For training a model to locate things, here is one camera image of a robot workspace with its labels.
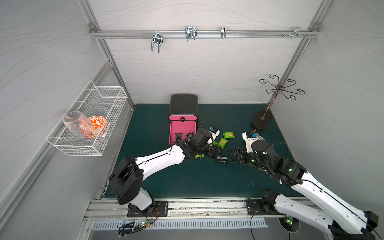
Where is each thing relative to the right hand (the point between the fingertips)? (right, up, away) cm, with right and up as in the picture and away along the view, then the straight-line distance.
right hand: (232, 150), depth 70 cm
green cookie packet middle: (0, -1, +28) cm, 28 cm away
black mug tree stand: (+32, +14, +39) cm, 52 cm away
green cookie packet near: (-16, -9, +23) cm, 30 cm away
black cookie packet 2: (-2, -10, +20) cm, 22 cm away
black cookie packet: (-29, +4, +23) cm, 37 cm away
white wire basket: (-66, +24, +10) cm, 71 cm away
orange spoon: (+24, +7, +34) cm, 42 cm away
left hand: (-6, 0, +8) cm, 10 cm away
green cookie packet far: (+5, +4, +31) cm, 32 cm away
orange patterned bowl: (-62, +13, -3) cm, 64 cm away
